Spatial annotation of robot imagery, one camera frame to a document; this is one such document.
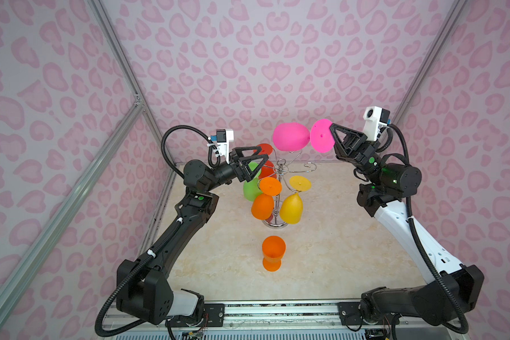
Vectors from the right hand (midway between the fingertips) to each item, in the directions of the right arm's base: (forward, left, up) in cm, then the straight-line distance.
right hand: (331, 135), depth 46 cm
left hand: (+6, +15, -11) cm, 19 cm away
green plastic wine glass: (+11, +20, -33) cm, 40 cm away
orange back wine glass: (-8, +12, -45) cm, 47 cm away
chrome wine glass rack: (+14, +9, -25) cm, 30 cm away
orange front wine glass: (+3, +16, -33) cm, 36 cm away
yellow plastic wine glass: (+2, +6, -33) cm, 33 cm away
